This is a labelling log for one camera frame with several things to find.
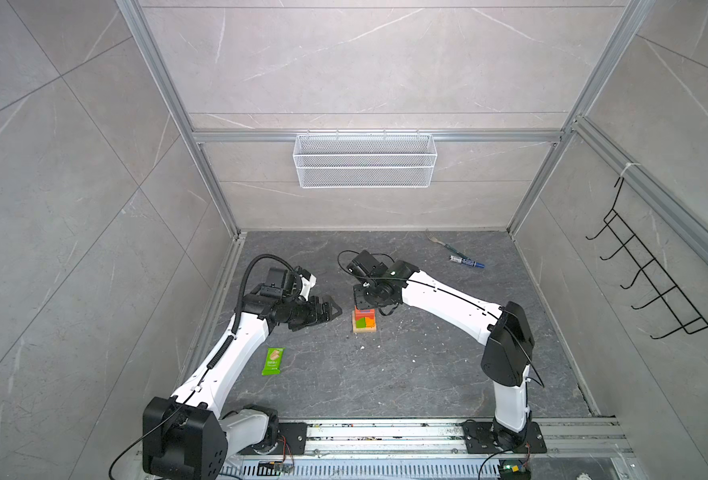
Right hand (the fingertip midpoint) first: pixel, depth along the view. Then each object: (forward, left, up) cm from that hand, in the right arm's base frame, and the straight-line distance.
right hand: (362, 297), depth 85 cm
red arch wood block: (-9, 0, +7) cm, 11 cm away
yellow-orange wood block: (-3, -2, -11) cm, 11 cm away
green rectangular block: (-3, 0, -10) cm, 11 cm away
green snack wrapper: (-14, +26, -12) cm, 32 cm away
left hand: (-5, +9, +4) cm, 11 cm away
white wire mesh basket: (+44, -4, +17) cm, 48 cm away
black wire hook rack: (-19, -65, +20) cm, 71 cm away
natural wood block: (-4, 0, -12) cm, 13 cm away
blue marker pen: (+23, -40, -13) cm, 48 cm away
